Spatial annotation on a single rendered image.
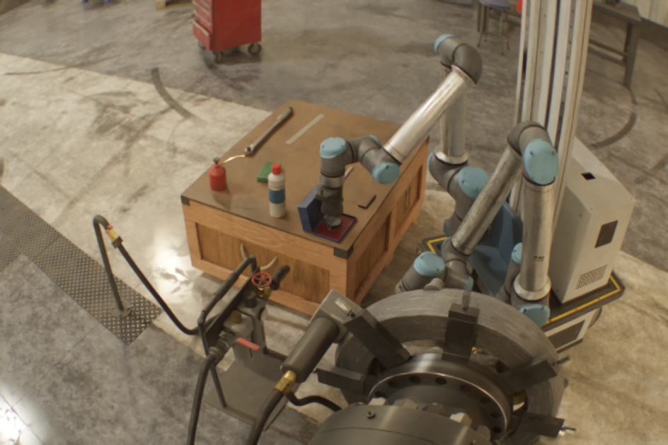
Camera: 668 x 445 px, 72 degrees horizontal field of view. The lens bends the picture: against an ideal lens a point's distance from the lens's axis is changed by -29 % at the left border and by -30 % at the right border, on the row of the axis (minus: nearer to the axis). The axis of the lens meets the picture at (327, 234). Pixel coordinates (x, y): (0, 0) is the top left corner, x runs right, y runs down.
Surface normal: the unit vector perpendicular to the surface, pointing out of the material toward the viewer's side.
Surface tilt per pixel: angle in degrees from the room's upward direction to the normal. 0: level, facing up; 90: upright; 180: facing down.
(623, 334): 0
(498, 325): 34
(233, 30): 90
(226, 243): 90
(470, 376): 11
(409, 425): 7
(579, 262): 90
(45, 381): 0
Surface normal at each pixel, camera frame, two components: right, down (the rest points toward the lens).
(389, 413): -0.29, -0.82
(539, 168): -0.13, 0.53
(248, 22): 0.46, 0.58
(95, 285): 0.00, -0.77
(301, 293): -0.45, 0.57
